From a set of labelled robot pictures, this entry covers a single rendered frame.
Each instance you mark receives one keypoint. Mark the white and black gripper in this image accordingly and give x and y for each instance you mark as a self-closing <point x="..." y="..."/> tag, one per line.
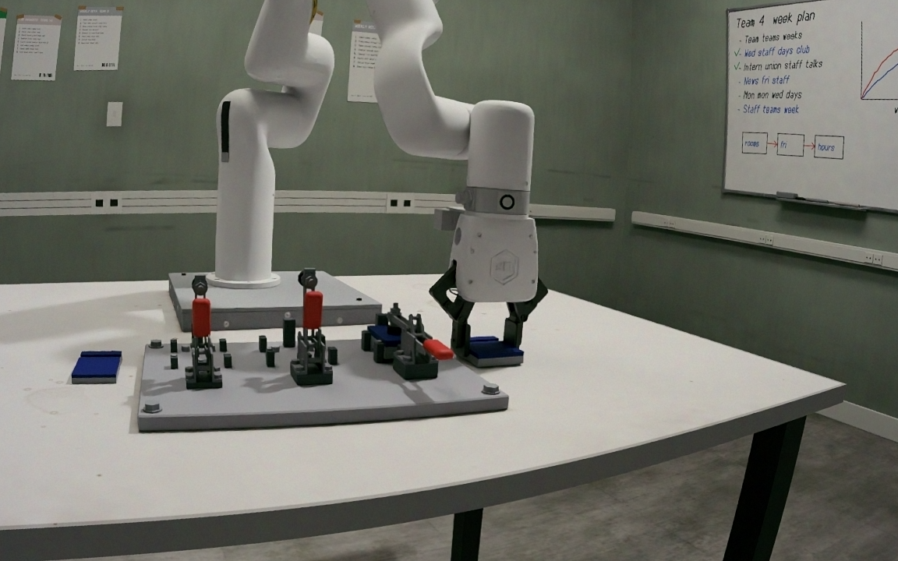
<point x="494" y="259"/>

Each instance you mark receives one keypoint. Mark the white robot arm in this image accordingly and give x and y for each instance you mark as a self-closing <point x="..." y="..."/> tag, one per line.
<point x="250" y="120"/>

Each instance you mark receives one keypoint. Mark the grey toggle clamp with red handle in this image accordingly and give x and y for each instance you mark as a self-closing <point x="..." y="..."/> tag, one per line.
<point x="417" y="359"/>

